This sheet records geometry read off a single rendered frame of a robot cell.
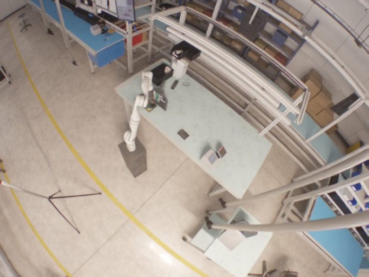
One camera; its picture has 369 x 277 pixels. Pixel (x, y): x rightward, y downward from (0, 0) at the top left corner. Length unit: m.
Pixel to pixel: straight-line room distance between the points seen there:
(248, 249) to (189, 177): 1.53
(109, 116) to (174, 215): 2.03
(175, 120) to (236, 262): 1.66
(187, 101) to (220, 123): 0.50
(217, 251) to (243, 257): 0.30
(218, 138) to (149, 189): 1.33
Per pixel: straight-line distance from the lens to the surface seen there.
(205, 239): 2.52
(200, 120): 2.08
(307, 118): 3.49
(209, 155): 1.76
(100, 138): 3.10
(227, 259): 1.82
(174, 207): 2.73
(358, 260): 4.45
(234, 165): 1.99
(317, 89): 4.50
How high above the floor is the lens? 2.70
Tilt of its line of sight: 62 degrees down
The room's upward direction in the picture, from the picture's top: 23 degrees clockwise
